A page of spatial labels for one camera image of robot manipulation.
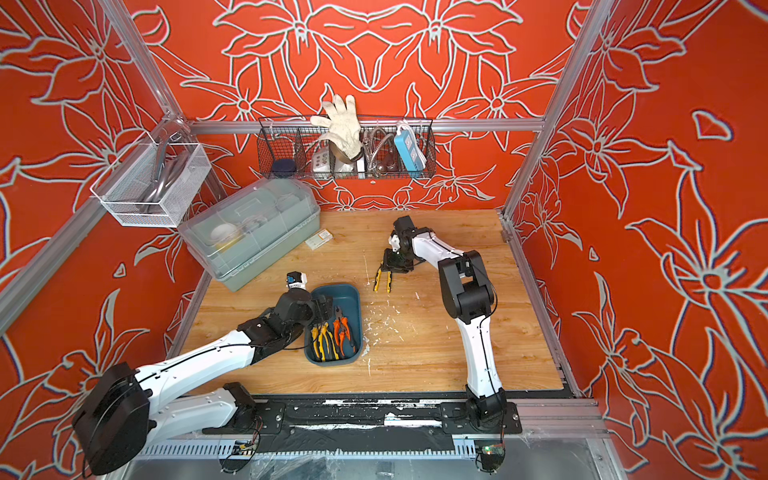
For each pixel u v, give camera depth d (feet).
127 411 1.30
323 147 3.28
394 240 3.20
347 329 2.79
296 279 2.43
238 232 2.95
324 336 2.78
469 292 1.94
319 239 3.62
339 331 2.81
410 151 2.87
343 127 2.92
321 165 3.06
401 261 2.95
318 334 2.80
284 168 3.29
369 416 2.44
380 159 2.95
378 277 3.26
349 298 3.04
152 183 2.51
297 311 2.09
